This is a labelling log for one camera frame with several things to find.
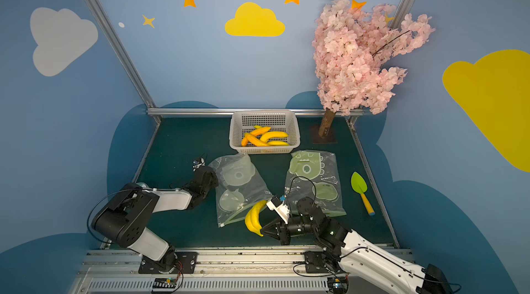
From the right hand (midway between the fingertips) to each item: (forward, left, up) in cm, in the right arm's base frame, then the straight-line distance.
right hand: (265, 229), depth 69 cm
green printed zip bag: (+29, -21, -12) cm, 38 cm away
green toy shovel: (+27, -43, -15) cm, 53 cm away
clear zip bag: (+21, +14, -13) cm, 28 cm away
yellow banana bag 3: (+45, -3, -10) cm, 46 cm away
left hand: (+27, +27, -11) cm, 40 cm away
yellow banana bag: (+3, +5, +1) cm, 6 cm away
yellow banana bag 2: (+50, +1, -9) cm, 51 cm away
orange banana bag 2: (+45, +8, -8) cm, 46 cm away
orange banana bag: (+53, +8, -9) cm, 54 cm away
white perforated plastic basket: (+62, -6, -10) cm, 63 cm away
